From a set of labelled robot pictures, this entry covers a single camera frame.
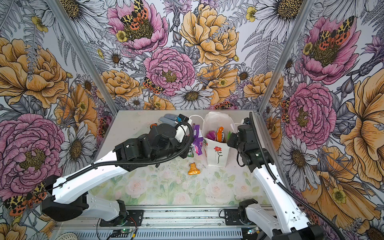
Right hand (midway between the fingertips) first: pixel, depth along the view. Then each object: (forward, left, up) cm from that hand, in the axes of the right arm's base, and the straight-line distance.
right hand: (233, 140), depth 76 cm
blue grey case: (+38, +36, -21) cm, 56 cm away
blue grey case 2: (+32, +41, -19) cm, 56 cm away
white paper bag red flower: (-3, +8, -7) cm, 11 cm away
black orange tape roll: (+29, +50, -20) cm, 61 cm away
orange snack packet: (+12, +4, -11) cm, 16 cm away
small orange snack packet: (-5, +21, -22) cm, 31 cm away
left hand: (-9, +21, +11) cm, 25 cm away
